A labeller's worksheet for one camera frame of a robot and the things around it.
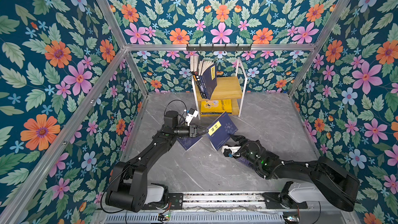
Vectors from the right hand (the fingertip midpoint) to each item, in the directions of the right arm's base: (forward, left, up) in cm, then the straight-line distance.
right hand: (230, 135), depth 82 cm
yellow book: (+24, +7, -6) cm, 26 cm away
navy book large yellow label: (0, +6, +4) cm, 7 cm away
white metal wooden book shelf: (+21, 0, +7) cm, 22 cm away
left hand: (-2, +11, +9) cm, 15 cm away
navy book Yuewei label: (+24, +11, +19) cm, 33 cm away
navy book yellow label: (+2, +24, -13) cm, 27 cm away
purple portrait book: (-10, -9, -12) cm, 18 cm away
